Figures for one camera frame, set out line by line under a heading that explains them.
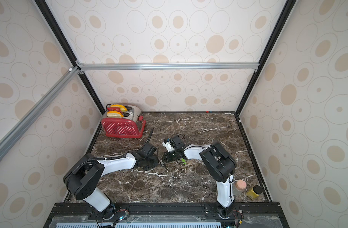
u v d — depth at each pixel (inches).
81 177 17.9
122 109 37.2
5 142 20.7
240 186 28.3
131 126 37.0
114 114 36.0
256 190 28.7
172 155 32.1
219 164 19.8
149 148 28.6
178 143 30.6
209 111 48.9
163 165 35.3
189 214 28.7
